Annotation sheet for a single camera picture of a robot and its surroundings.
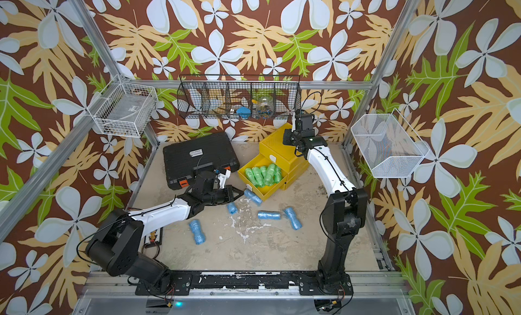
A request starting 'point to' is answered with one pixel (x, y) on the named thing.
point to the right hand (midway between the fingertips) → (287, 132)
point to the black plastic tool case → (184, 159)
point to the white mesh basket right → (388, 146)
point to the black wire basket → (239, 96)
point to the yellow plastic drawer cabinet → (283, 156)
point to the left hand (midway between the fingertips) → (245, 190)
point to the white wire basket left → (122, 108)
